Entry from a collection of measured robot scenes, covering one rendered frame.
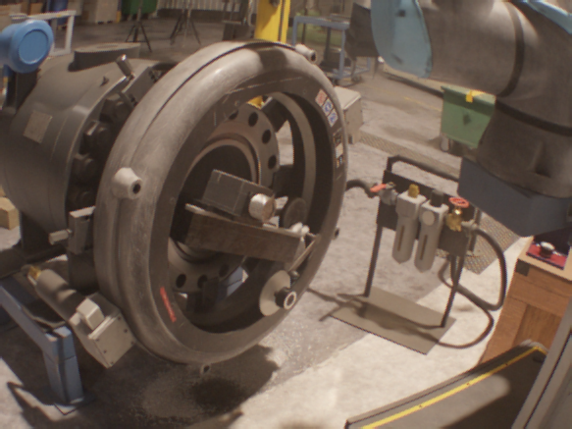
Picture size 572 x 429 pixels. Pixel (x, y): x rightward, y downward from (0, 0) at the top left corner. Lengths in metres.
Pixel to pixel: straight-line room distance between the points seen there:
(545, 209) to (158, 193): 0.66
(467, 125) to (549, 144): 3.75
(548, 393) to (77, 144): 1.15
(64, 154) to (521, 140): 1.01
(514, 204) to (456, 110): 3.77
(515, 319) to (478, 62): 1.21
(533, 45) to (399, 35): 0.20
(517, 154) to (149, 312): 0.74
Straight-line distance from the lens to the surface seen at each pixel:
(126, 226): 1.04
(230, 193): 1.11
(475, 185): 0.80
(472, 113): 4.46
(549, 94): 0.75
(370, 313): 2.17
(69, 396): 1.60
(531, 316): 1.79
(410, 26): 0.65
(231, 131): 1.34
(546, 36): 0.75
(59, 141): 1.39
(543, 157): 0.76
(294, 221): 1.49
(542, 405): 0.98
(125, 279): 1.08
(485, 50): 0.69
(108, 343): 1.13
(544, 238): 1.87
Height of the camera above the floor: 1.10
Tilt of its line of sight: 23 degrees down
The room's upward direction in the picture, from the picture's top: 6 degrees clockwise
